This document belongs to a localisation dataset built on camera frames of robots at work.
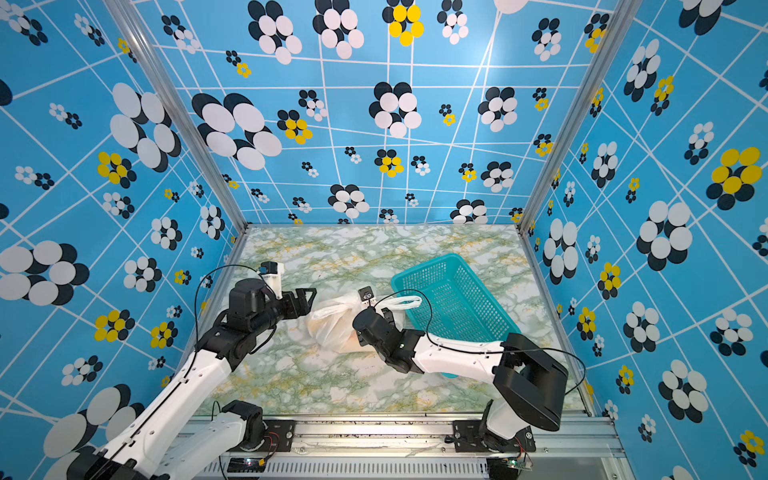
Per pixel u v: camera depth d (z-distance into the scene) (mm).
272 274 685
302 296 707
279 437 729
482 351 473
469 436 724
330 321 849
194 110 884
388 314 738
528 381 426
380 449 722
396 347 608
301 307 704
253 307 605
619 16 687
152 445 413
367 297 701
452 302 990
